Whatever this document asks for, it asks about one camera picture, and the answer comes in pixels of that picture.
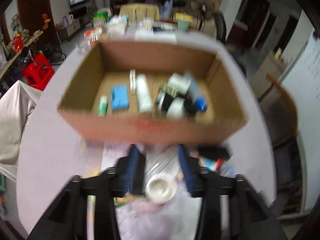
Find blue power plug adapter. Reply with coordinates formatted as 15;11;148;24
111;84;129;111

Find colourful small carton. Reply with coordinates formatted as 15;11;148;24
199;156;235;178

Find black flat case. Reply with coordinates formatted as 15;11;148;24
197;146;231;160

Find white tape roll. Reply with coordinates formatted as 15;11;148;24
145;173;177;204

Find green white tube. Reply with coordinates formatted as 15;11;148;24
98;95;108;116

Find white cloth covered chair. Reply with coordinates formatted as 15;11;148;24
0;80;42;182

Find blue capped bottle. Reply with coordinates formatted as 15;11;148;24
184;72;208;112

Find white cylinder bottle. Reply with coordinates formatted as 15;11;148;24
136;74;152;113

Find red plastic stool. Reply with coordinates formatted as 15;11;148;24
22;53;55;91

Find brown cardboard box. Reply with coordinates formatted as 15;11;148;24
57;41;248;145

